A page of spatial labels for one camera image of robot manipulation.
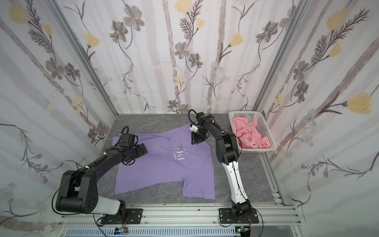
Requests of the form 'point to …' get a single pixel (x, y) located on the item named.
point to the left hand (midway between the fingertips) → (142, 150)
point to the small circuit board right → (244, 231)
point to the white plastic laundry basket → (263, 126)
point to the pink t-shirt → (247, 135)
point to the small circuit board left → (121, 231)
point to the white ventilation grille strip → (109, 232)
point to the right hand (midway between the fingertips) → (197, 137)
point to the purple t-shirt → (171, 155)
